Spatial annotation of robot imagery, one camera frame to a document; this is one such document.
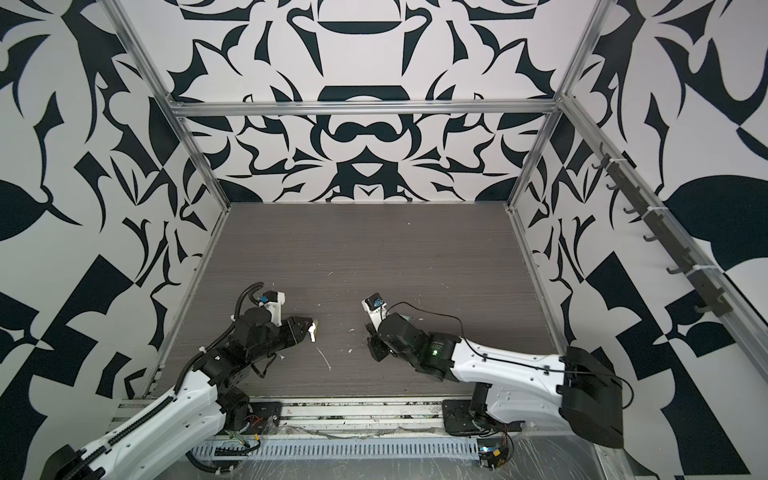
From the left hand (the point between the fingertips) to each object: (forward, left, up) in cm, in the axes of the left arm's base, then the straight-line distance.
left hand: (311, 316), depth 81 cm
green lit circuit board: (-30, -44, -11) cm, 54 cm away
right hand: (-4, -15, +2) cm, 16 cm away
